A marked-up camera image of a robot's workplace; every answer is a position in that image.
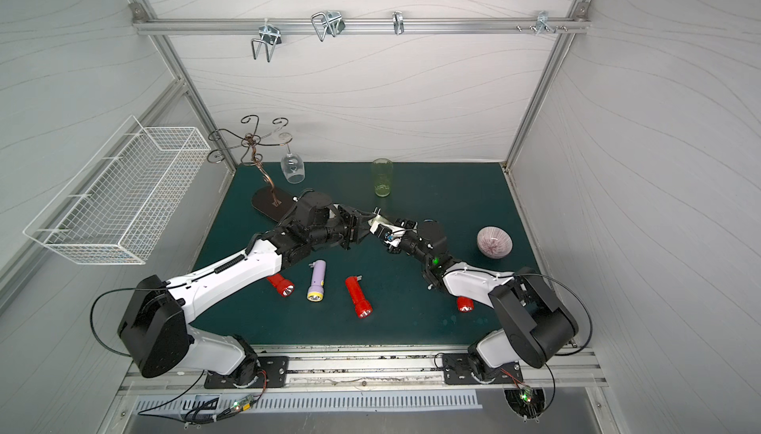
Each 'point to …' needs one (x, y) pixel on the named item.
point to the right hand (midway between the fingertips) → (381, 214)
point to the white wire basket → (116, 204)
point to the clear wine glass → (293, 167)
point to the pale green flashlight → (385, 230)
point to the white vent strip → (390, 400)
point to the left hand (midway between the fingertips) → (380, 220)
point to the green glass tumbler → (382, 175)
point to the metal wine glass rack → (273, 203)
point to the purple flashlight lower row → (315, 291)
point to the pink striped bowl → (493, 242)
